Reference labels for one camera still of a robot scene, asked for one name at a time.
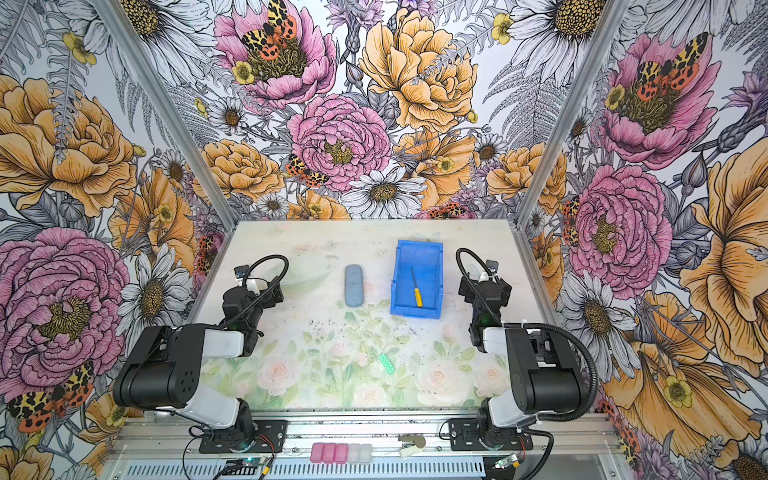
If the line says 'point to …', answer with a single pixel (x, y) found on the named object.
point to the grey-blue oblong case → (354, 285)
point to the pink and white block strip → (340, 453)
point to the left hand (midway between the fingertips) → (265, 286)
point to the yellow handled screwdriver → (417, 292)
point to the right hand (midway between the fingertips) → (484, 283)
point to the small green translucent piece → (387, 363)
